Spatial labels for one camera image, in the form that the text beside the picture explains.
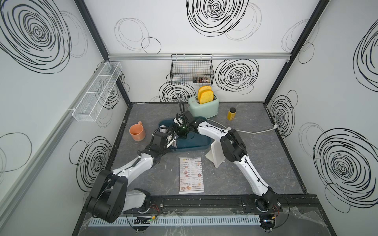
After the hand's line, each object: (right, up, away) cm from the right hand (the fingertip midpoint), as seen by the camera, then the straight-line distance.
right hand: (169, 135), depth 95 cm
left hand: (-5, -2, -5) cm, 8 cm away
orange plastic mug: (-23, +2, +7) cm, 24 cm away
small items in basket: (+20, +35, -7) cm, 41 cm away
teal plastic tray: (+17, -5, +9) cm, 20 cm away
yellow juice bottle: (+43, +14, +9) cm, 46 cm away
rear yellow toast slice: (+21, +31, +4) cm, 38 cm away
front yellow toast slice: (+24, +26, +2) cm, 36 cm away
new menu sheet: (+4, -1, -16) cm, 16 cm away
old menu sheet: (+14, -22, -11) cm, 28 cm away
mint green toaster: (+26, +17, +5) cm, 31 cm away
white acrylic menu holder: (+27, -8, -18) cm, 33 cm away
